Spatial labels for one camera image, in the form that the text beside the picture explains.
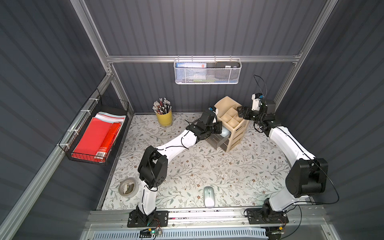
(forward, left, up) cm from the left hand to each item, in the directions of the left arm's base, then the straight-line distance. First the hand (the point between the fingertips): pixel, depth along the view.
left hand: (224, 125), depth 84 cm
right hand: (+8, -11, +4) cm, 14 cm away
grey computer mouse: (-33, +9, -21) cm, 40 cm away
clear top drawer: (0, +2, -16) cm, 16 cm away
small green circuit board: (-48, +37, -21) cm, 64 cm away
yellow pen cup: (+19, +38, -16) cm, 45 cm away
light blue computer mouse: (-3, -1, -3) cm, 4 cm away
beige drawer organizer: (+7, -2, +5) cm, 8 cm away
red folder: (-15, +63, +7) cm, 65 cm away
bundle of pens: (+20, +39, -4) cm, 44 cm away
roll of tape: (-27, +54, -21) cm, 64 cm away
